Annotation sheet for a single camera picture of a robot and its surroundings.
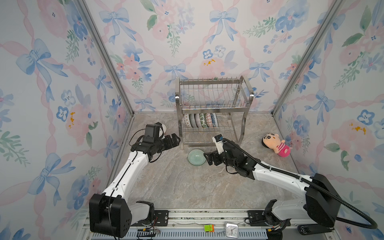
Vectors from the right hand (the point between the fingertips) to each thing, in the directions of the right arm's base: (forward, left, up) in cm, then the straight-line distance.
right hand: (210, 150), depth 82 cm
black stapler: (-35, -42, -11) cm, 56 cm away
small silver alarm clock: (-35, -9, -12) cm, 39 cm away
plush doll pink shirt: (+12, -41, -8) cm, 43 cm away
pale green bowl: (+2, +8, -12) cm, 15 cm away
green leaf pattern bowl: (+25, +4, -3) cm, 25 cm away
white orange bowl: (+21, +30, -8) cm, 37 cm away
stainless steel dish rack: (+18, 0, +15) cm, 23 cm away
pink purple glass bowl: (+25, +7, -3) cm, 26 cm away
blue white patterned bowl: (+25, -4, -3) cm, 26 cm away
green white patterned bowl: (+26, +15, -2) cm, 30 cm away
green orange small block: (-35, +1, -12) cm, 37 cm away
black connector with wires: (-36, +30, -16) cm, 50 cm away
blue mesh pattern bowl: (+25, -1, -3) cm, 25 cm away
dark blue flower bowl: (+25, +10, -3) cm, 27 cm away
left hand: (+3, +19, +5) cm, 20 cm away
